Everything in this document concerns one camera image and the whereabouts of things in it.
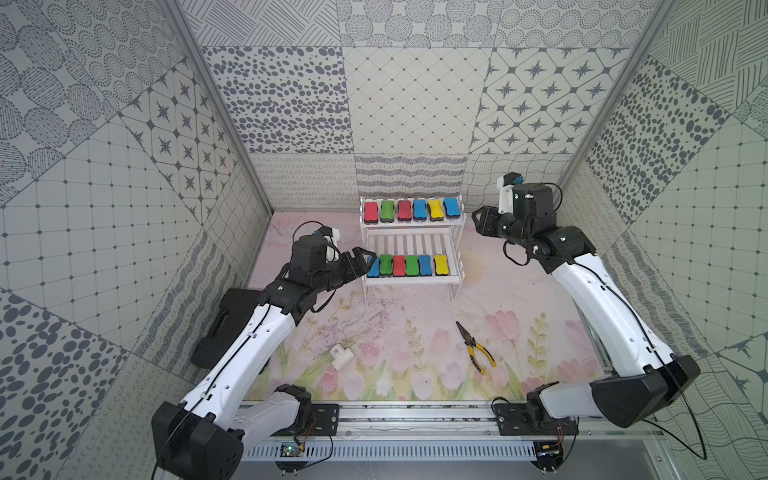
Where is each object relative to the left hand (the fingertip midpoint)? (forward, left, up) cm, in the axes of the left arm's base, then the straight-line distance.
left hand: (365, 254), depth 74 cm
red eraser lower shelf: (+6, -8, -14) cm, 17 cm away
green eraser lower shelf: (+6, -5, -12) cm, 14 cm away
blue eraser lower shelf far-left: (+3, -1, -12) cm, 13 cm away
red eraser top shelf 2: (+16, -10, +1) cm, 18 cm away
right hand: (+8, -29, +5) cm, 30 cm away
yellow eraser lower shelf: (+7, -21, -14) cm, 26 cm away
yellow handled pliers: (-12, -30, -27) cm, 42 cm away
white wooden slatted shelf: (+17, -14, -14) cm, 26 cm away
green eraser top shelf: (+15, -5, +2) cm, 16 cm away
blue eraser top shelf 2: (+15, -23, +2) cm, 28 cm away
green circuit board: (-38, +17, -29) cm, 51 cm away
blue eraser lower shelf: (+6, -16, -13) cm, 22 cm away
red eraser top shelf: (+14, 0, +1) cm, 14 cm away
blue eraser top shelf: (+15, -14, +1) cm, 21 cm away
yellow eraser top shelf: (+14, -18, +2) cm, 23 cm away
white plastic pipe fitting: (-17, +7, -25) cm, 31 cm away
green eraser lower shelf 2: (+6, -12, -13) cm, 19 cm away
